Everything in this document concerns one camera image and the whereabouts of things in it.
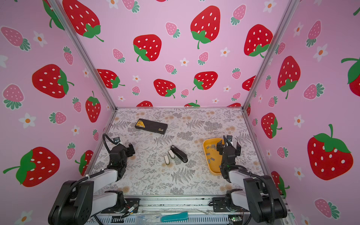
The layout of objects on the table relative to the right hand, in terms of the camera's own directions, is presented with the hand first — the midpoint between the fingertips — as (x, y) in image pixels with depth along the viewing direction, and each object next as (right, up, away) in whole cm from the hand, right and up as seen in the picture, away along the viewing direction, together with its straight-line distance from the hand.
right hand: (230, 141), depth 87 cm
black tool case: (-55, +9, +21) cm, 60 cm away
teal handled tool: (-30, -36, -17) cm, 50 cm away
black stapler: (-32, -8, +2) cm, 33 cm away
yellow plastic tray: (-9, -12, +4) cm, 16 cm away
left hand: (-69, -2, +2) cm, 69 cm away
